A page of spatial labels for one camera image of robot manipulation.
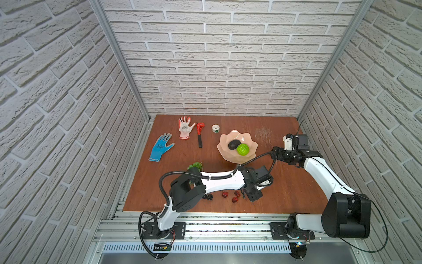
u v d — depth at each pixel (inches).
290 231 26.8
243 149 37.3
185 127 44.7
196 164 36.0
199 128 44.3
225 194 32.7
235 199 32.5
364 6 27.2
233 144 38.7
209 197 32.2
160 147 40.4
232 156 38.5
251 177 25.1
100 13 28.0
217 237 29.0
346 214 16.2
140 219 28.0
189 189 19.5
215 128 43.5
